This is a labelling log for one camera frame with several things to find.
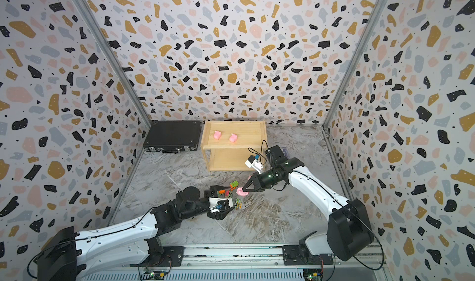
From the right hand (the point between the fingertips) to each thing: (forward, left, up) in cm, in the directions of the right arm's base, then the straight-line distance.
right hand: (245, 190), depth 75 cm
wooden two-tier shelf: (+21, +9, +4) cm, 23 cm away
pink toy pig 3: (-1, +2, 0) cm, 2 cm away
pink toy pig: (+25, +14, +6) cm, 29 cm away
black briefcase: (+43, +48, -16) cm, 67 cm away
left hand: (-1, +6, 0) cm, 6 cm away
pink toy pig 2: (+23, +6, +6) cm, 25 cm away
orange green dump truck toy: (+10, +7, -14) cm, 19 cm away
